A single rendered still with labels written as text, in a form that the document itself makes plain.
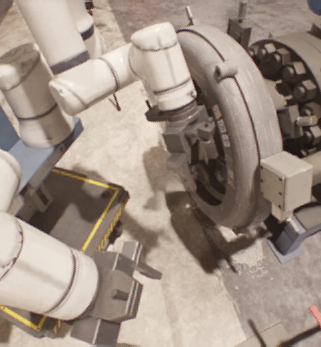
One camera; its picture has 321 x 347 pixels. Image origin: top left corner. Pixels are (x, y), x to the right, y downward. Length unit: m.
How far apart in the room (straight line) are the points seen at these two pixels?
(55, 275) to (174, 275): 1.08
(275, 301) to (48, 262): 1.19
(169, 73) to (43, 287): 0.42
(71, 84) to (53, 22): 0.12
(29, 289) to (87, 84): 0.40
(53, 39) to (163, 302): 1.13
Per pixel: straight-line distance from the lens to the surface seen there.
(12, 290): 0.30
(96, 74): 0.58
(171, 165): 0.56
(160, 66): 0.54
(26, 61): 0.81
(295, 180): 0.65
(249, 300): 1.35
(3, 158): 0.47
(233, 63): 0.70
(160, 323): 1.31
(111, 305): 0.34
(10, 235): 0.28
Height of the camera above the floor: 1.29
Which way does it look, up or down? 50 degrees down
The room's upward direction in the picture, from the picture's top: 7 degrees counter-clockwise
